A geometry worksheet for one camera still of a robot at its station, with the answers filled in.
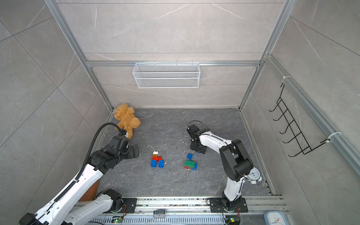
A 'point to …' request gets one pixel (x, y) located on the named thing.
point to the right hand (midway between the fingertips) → (198, 148)
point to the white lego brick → (155, 153)
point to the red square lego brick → (186, 168)
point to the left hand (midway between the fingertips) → (132, 146)
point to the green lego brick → (189, 163)
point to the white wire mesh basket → (166, 75)
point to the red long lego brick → (157, 158)
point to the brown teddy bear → (124, 114)
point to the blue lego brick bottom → (161, 164)
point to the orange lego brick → (154, 155)
